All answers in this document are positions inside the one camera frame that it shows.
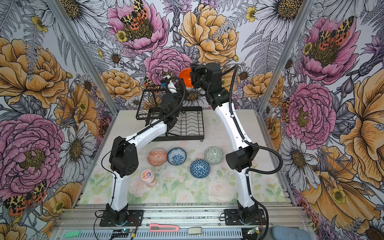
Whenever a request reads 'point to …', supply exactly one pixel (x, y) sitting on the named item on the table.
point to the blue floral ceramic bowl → (176, 156)
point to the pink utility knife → (157, 227)
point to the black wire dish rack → (189, 126)
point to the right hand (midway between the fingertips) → (188, 69)
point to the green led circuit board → (74, 234)
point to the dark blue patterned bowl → (200, 168)
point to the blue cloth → (287, 233)
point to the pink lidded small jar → (147, 176)
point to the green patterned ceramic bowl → (213, 155)
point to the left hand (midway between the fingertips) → (184, 81)
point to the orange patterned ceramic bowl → (157, 157)
